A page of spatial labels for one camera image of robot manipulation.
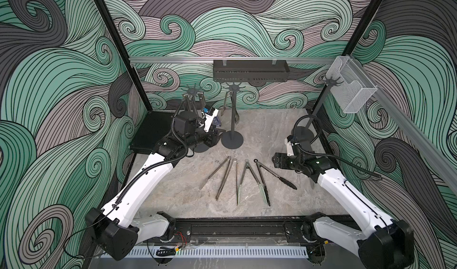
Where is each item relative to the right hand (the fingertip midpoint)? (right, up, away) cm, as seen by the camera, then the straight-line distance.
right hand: (278, 159), depth 82 cm
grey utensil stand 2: (+23, +11, +24) cm, 35 cm away
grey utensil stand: (-21, +7, +22) cm, 31 cm away
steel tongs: (-35, +27, -6) cm, 45 cm away
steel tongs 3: (-22, -5, +13) cm, 26 cm away
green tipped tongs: (-13, -6, +11) cm, 18 cm away
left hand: (-27, +16, -11) cm, 34 cm away
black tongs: (+6, -13, +5) cm, 15 cm away
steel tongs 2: (-24, -3, +14) cm, 28 cm away
